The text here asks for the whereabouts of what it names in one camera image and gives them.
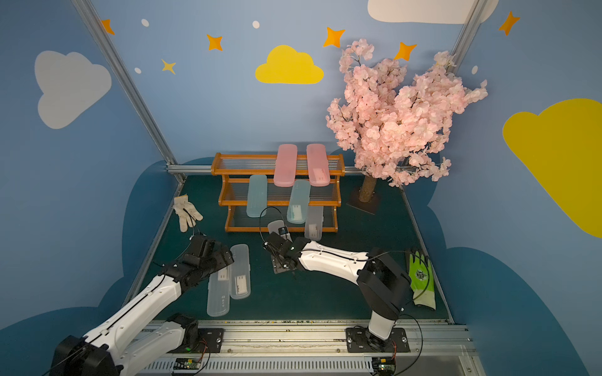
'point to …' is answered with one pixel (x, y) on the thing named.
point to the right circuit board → (384, 366)
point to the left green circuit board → (187, 363)
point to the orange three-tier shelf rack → (235, 170)
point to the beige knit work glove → (186, 212)
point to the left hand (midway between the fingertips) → (222, 255)
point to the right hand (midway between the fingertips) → (288, 257)
